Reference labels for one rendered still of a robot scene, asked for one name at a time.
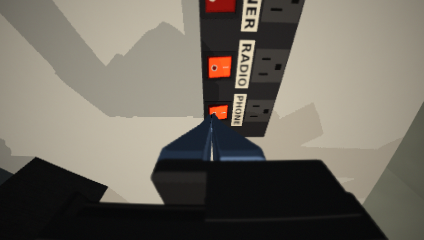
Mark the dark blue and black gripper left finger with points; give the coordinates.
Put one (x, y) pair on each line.
(191, 145)

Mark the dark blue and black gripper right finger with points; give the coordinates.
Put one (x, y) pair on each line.
(232, 146)

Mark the black power strip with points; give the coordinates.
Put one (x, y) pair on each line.
(245, 46)

